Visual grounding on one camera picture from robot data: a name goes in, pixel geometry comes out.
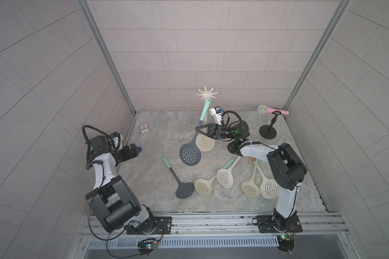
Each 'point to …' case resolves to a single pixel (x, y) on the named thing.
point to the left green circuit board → (145, 246)
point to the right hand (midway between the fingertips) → (200, 134)
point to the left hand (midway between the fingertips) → (131, 148)
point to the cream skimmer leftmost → (203, 186)
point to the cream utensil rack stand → (204, 143)
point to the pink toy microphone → (263, 109)
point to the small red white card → (144, 129)
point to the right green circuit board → (286, 243)
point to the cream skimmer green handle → (229, 163)
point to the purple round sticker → (140, 149)
